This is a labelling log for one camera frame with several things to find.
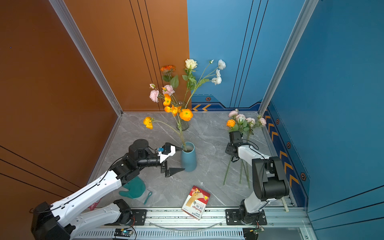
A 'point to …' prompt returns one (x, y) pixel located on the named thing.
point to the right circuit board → (251, 233)
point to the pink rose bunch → (245, 124)
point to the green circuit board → (123, 232)
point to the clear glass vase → (180, 124)
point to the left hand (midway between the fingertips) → (182, 157)
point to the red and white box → (196, 202)
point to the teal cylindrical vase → (188, 157)
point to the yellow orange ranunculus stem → (231, 124)
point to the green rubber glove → (137, 190)
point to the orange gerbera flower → (173, 80)
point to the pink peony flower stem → (166, 92)
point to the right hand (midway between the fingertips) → (231, 149)
